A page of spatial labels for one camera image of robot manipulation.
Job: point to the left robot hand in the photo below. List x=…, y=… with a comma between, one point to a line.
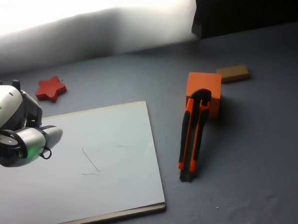
x=6, y=104

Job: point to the orange black utility knife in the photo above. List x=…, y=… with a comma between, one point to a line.
x=190, y=137

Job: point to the red star block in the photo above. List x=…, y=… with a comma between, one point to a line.
x=50, y=89

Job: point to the white backdrop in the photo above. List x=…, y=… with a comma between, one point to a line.
x=85, y=32

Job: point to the white paper pad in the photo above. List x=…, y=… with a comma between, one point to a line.
x=93, y=190

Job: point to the orange block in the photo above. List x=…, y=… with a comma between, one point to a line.
x=205, y=81

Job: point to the tan wooden block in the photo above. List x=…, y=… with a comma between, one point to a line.
x=233, y=73

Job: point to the grey table cloth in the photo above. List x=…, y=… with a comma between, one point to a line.
x=241, y=162

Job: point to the black backdrop panel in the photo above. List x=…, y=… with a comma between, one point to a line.
x=253, y=6

